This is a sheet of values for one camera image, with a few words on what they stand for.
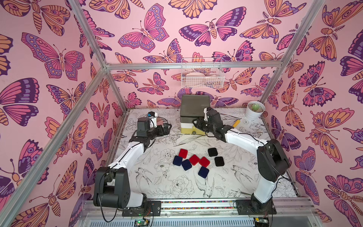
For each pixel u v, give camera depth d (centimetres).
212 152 93
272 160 48
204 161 90
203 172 86
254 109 106
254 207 65
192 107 112
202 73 95
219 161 89
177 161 91
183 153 94
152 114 78
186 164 90
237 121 110
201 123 80
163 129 78
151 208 73
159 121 113
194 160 90
